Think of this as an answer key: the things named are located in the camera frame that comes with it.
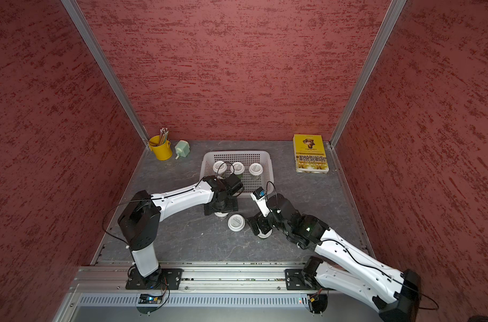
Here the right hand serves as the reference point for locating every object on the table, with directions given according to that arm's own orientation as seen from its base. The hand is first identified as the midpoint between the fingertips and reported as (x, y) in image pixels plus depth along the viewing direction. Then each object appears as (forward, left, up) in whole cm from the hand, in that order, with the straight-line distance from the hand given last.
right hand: (256, 216), depth 74 cm
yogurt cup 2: (+29, +7, -9) cm, 31 cm away
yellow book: (+43, -33, -14) cm, 55 cm away
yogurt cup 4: (+2, +8, -10) cm, 13 cm away
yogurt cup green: (-4, -3, -8) cm, 10 cm away
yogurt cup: (+31, +18, -9) cm, 37 cm away
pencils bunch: (+46, +47, 0) cm, 66 cm away
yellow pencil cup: (+44, +51, -10) cm, 68 cm away
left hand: (+7, +14, -11) cm, 19 cm away
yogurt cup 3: (+28, -1, -8) cm, 29 cm away
